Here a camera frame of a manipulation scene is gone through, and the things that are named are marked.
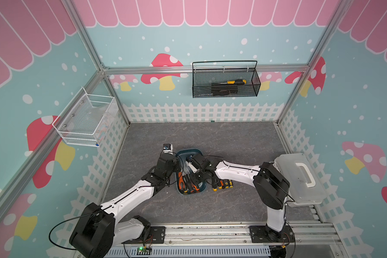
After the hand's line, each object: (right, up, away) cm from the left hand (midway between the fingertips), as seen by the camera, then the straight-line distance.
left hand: (177, 160), depth 86 cm
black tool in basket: (+25, +37, +1) cm, 44 cm away
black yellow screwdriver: (+21, -15, +1) cm, 26 cm away
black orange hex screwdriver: (+10, -15, +1) cm, 18 cm away
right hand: (+8, -11, +2) cm, 14 cm away
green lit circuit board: (-13, -40, -14) cm, 44 cm away
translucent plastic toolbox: (+64, -12, -9) cm, 66 cm away
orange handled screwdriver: (+2, -11, -1) cm, 11 cm away
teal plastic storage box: (+4, -14, 0) cm, 14 cm away
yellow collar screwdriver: (+27, -13, +2) cm, 30 cm away
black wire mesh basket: (+27, +47, +8) cm, 54 cm away
